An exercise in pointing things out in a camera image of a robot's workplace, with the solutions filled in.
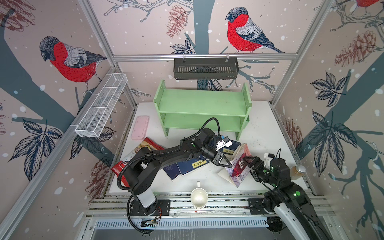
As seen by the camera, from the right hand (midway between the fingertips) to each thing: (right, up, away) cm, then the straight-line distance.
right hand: (244, 160), depth 77 cm
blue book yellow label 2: (-5, +1, +14) cm, 15 cm away
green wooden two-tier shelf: (-28, +27, +5) cm, 39 cm away
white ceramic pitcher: (-24, -19, -1) cm, 31 cm away
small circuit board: (-49, -30, -5) cm, 58 cm away
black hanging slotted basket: (-19, +56, +28) cm, 66 cm away
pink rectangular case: (-66, +14, +28) cm, 73 cm away
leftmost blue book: (-39, -9, +8) cm, 41 cm away
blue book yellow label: (-32, -7, +9) cm, 34 cm away
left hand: (-9, 0, -8) cm, 12 cm away
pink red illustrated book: (-3, -2, -2) cm, 5 cm away
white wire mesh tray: (-76, +26, -1) cm, 81 cm away
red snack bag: (-58, +6, +18) cm, 61 cm away
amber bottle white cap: (+27, -6, 0) cm, 28 cm away
